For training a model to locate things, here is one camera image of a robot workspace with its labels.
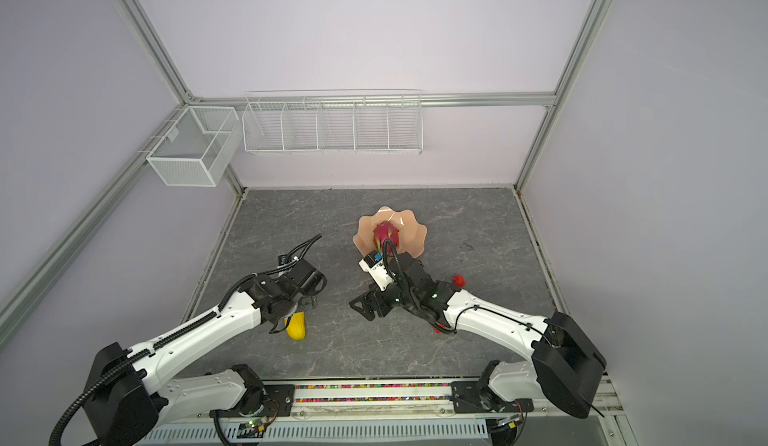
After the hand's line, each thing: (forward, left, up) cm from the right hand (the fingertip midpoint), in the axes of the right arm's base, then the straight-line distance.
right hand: (361, 297), depth 77 cm
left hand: (+1, +18, -4) cm, 18 cm away
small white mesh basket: (+48, +58, +12) cm, 76 cm away
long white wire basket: (+61, -5, +13) cm, 62 cm away
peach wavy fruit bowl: (+29, -14, -11) cm, 34 cm away
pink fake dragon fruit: (+26, -5, -6) cm, 27 cm away
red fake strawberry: (+11, -29, -12) cm, 33 cm away
